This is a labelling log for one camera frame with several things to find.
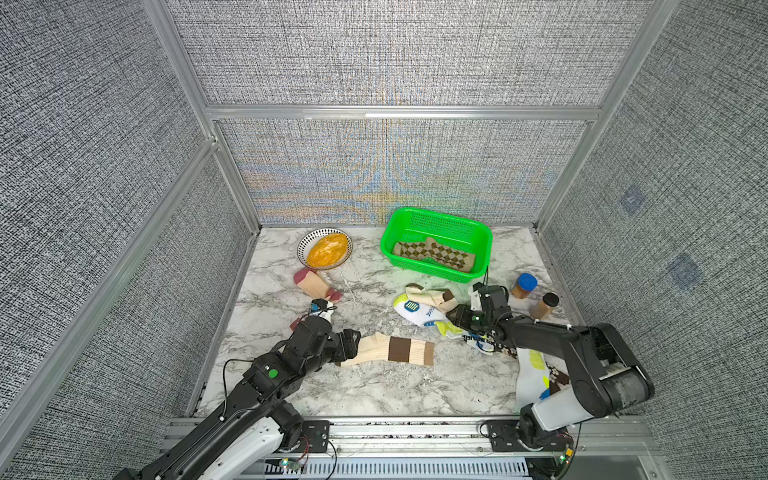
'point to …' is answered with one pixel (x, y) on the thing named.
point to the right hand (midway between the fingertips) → (451, 308)
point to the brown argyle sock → (429, 248)
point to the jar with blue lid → (525, 283)
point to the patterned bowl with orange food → (324, 248)
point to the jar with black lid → (541, 308)
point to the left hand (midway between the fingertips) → (355, 334)
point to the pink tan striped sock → (311, 282)
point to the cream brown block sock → (378, 347)
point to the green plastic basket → (412, 225)
